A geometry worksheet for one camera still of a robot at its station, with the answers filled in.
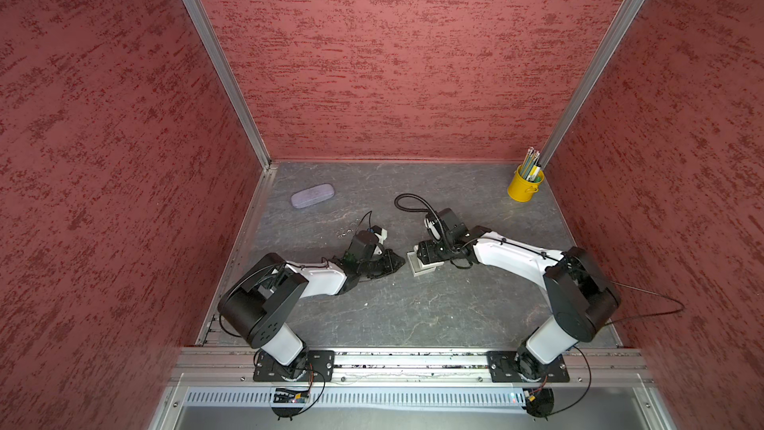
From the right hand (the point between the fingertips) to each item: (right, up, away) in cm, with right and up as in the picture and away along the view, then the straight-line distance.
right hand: (427, 257), depth 90 cm
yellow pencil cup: (+35, +21, +13) cm, 43 cm away
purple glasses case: (-41, +19, +16) cm, 48 cm away
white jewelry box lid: (-3, -3, -3) cm, 5 cm away
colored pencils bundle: (+39, +28, +13) cm, 50 cm away
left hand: (-7, -2, -3) cm, 8 cm away
